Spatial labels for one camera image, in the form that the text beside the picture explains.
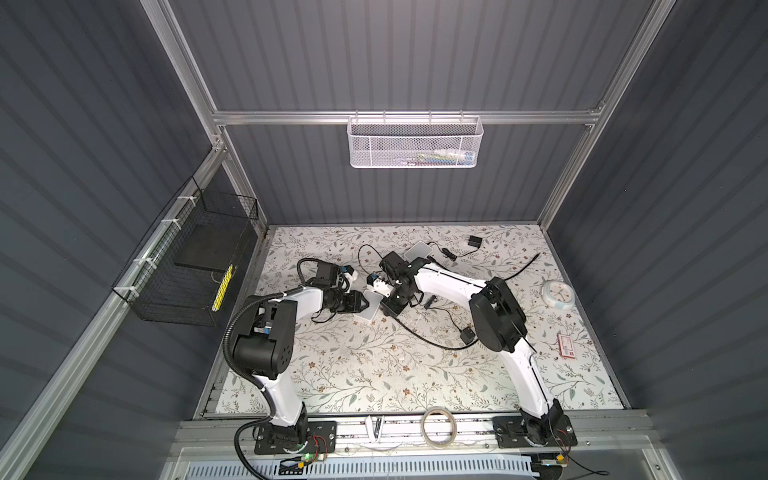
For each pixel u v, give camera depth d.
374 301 0.96
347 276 0.90
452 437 0.74
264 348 0.49
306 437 0.72
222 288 0.69
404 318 0.95
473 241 1.16
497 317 0.58
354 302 0.86
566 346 0.87
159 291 0.67
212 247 0.77
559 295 0.97
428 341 0.90
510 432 0.73
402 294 0.83
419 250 1.12
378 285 0.89
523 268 1.08
